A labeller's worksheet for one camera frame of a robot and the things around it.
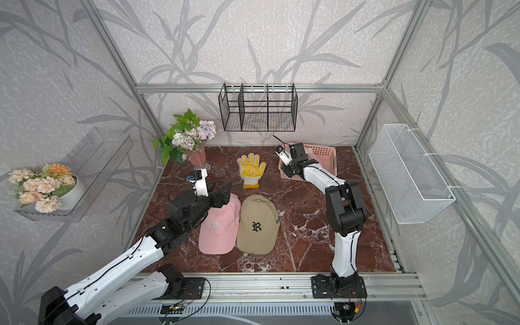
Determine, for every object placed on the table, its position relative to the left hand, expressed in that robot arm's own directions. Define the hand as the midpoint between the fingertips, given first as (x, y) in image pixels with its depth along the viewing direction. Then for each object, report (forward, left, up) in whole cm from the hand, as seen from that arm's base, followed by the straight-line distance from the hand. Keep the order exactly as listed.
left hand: (225, 182), depth 73 cm
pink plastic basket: (+34, -49, -24) cm, 64 cm away
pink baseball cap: (-10, +4, -20) cm, 23 cm away
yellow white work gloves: (+25, -6, -25) cm, 36 cm away
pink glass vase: (+23, +19, -12) cm, 32 cm away
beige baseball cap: (-8, -12, -19) cm, 24 cm away
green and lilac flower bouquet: (+22, +20, +4) cm, 30 cm away
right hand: (+23, -26, -15) cm, 38 cm away
